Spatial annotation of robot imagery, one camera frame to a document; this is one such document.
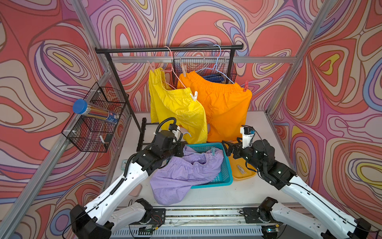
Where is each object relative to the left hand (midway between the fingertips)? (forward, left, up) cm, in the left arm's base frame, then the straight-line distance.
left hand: (186, 144), depth 73 cm
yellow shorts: (+22, +11, +10) cm, 26 cm away
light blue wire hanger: (+22, +1, -19) cm, 29 cm away
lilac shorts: (-13, +6, -11) cm, 17 cm away
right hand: (-1, -21, +1) cm, 21 cm away
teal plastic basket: (-9, -21, -19) cm, 30 cm away
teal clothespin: (+3, -15, -10) cm, 18 cm away
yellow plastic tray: (-6, -30, -23) cm, 38 cm away
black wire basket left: (+7, +48, +3) cm, 49 cm away
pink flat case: (-15, +28, -23) cm, 39 cm away
